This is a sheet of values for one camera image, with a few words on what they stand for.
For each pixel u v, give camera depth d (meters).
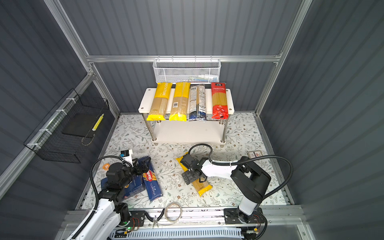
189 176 0.79
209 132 1.00
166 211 0.76
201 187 0.81
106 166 0.91
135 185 0.78
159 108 0.71
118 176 0.63
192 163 0.69
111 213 0.57
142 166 0.74
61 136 0.71
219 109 0.70
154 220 0.73
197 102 0.75
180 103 0.74
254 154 0.95
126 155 0.71
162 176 0.89
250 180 0.46
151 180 0.83
